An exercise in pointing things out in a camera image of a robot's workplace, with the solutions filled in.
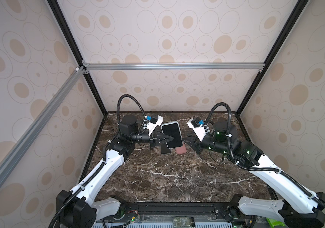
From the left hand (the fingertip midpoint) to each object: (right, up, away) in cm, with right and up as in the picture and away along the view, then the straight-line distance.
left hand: (174, 141), depth 60 cm
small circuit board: (+5, -39, +8) cm, 41 cm away
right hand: (+5, +2, +4) cm, 7 cm away
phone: (-4, -10, +38) cm, 40 cm away
